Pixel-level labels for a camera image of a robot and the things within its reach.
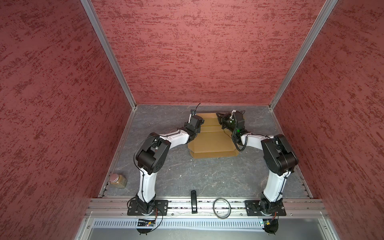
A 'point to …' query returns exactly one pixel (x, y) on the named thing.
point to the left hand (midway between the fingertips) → (193, 125)
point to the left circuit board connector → (144, 226)
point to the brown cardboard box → (212, 141)
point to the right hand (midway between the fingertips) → (214, 114)
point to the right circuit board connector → (270, 226)
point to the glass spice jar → (118, 181)
